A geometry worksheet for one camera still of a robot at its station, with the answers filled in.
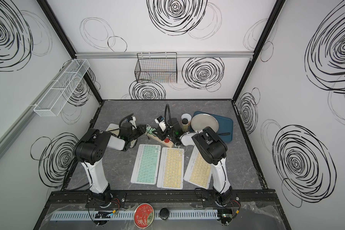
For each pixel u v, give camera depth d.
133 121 0.91
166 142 0.93
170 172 0.83
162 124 0.85
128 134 0.80
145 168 0.84
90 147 0.53
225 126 1.04
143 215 0.67
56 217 0.69
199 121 1.05
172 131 0.78
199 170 0.83
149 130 0.91
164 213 0.62
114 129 1.01
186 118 0.97
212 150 0.53
